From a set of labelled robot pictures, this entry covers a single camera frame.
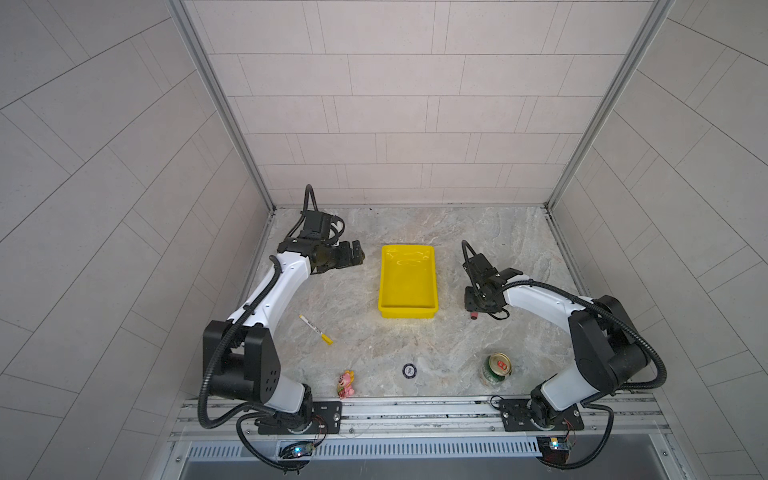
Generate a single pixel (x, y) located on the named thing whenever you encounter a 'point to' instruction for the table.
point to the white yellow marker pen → (323, 337)
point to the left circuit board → (296, 450)
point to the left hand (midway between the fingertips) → (358, 252)
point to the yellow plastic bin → (408, 282)
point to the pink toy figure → (345, 387)
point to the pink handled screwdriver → (474, 315)
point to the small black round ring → (409, 370)
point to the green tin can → (497, 366)
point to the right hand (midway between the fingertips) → (469, 305)
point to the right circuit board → (554, 449)
